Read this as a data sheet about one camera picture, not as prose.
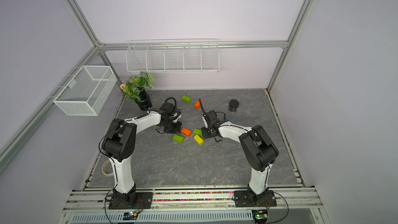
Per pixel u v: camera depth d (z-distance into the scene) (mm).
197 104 1091
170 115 830
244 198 738
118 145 526
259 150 517
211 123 754
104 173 808
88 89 845
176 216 1577
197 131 938
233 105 1056
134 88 868
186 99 1140
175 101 912
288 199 752
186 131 954
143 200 737
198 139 918
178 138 918
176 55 992
